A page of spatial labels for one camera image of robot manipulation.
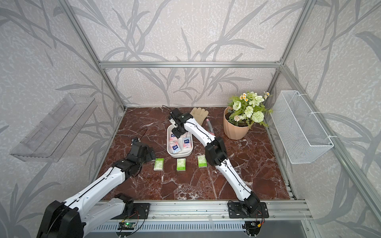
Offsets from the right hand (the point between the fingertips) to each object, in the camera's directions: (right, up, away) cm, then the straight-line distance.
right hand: (180, 130), depth 101 cm
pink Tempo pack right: (+5, -7, -5) cm, 10 cm away
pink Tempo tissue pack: (-4, -5, -3) cm, 7 cm away
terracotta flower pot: (+34, +1, -9) cm, 35 cm away
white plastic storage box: (+4, -13, -9) cm, 17 cm away
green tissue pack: (-10, -19, -15) cm, 26 cm away
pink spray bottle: (+20, +3, -15) cm, 25 cm away
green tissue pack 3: (+15, -18, -13) cm, 27 cm away
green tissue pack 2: (+3, -19, -15) cm, 24 cm away
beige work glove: (+14, +12, +14) cm, 22 cm away
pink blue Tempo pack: (-2, -10, -8) cm, 13 cm away
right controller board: (+40, -45, -29) cm, 67 cm away
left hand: (-17, -12, -15) cm, 26 cm away
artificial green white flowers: (+40, +14, -23) cm, 48 cm away
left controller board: (-22, -44, -30) cm, 58 cm away
